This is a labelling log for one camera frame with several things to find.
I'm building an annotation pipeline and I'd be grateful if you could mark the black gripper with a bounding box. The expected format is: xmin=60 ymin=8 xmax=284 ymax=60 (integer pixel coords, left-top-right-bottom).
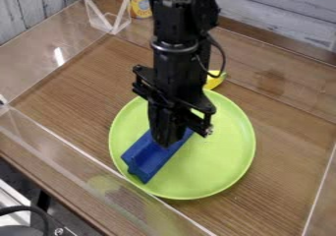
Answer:
xmin=132 ymin=44 xmax=216 ymax=148

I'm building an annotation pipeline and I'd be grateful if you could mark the yellow labelled can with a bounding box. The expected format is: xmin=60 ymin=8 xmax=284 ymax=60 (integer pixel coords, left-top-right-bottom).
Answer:
xmin=130 ymin=0 xmax=152 ymax=19

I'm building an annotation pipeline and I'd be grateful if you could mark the black cable lower left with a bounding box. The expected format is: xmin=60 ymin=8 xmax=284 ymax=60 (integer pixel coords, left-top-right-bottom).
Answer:
xmin=0 ymin=206 xmax=50 ymax=236

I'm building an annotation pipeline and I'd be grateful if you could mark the clear acrylic front wall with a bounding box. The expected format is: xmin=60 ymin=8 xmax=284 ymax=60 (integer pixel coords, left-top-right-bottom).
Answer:
xmin=0 ymin=104 xmax=215 ymax=236

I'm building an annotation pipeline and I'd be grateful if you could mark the blue star-profile block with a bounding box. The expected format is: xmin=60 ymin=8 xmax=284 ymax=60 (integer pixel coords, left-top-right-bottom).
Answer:
xmin=122 ymin=129 xmax=194 ymax=184

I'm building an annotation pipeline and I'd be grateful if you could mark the green round plate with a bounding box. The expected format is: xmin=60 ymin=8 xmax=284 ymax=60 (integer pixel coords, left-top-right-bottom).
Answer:
xmin=110 ymin=90 xmax=256 ymax=200

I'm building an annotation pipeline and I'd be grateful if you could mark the yellow banana slice toy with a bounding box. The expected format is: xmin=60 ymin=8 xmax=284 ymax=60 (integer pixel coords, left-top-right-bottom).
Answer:
xmin=204 ymin=72 xmax=227 ymax=89

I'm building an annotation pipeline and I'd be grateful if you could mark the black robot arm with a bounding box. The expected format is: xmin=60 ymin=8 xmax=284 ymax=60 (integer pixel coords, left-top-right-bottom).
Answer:
xmin=132 ymin=0 xmax=219 ymax=148

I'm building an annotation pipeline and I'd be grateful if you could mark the clear acrylic corner bracket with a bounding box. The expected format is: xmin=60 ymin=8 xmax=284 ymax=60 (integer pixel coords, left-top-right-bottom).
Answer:
xmin=84 ymin=0 xmax=131 ymax=35

